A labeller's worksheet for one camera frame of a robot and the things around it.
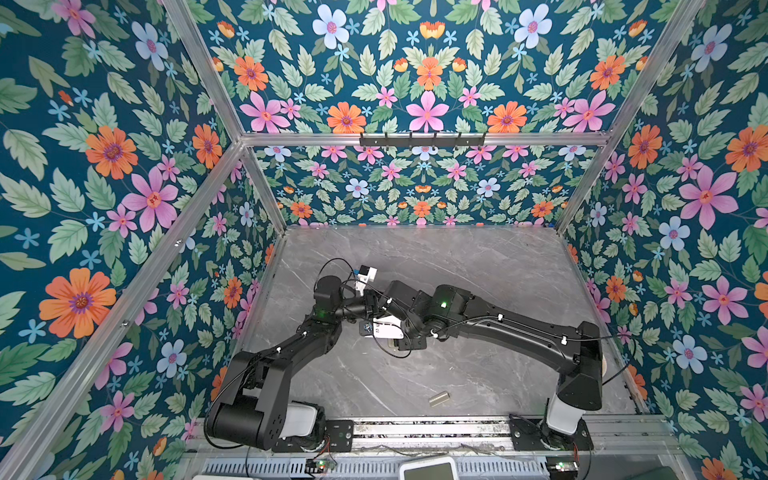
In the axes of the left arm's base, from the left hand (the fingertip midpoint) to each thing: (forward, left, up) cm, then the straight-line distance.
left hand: (401, 300), depth 74 cm
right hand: (-5, +1, -2) cm, 6 cm away
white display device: (-34, -7, -17) cm, 39 cm away
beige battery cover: (-19, -9, -22) cm, 30 cm away
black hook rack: (+48, -9, +15) cm, 51 cm away
